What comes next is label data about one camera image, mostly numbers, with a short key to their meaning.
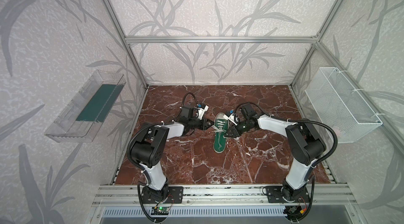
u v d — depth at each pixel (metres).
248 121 0.74
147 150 0.48
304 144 0.49
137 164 0.50
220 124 0.94
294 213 0.74
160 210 0.71
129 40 0.94
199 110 0.86
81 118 0.63
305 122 0.52
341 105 0.65
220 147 0.84
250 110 0.78
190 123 0.80
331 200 0.74
